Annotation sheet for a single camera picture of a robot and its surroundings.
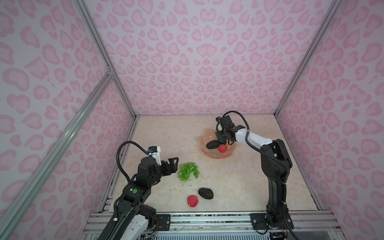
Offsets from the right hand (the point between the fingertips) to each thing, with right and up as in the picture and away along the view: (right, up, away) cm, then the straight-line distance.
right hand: (222, 132), depth 100 cm
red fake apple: (-1, -10, -4) cm, 11 cm away
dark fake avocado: (-7, -7, -3) cm, 10 cm away
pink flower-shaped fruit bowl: (-8, -2, +5) cm, 10 cm away
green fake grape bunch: (-24, -21, -13) cm, 34 cm away
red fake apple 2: (-19, -34, -24) cm, 46 cm away
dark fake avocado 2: (-12, -31, -21) cm, 40 cm away
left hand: (-29, -12, -25) cm, 40 cm away
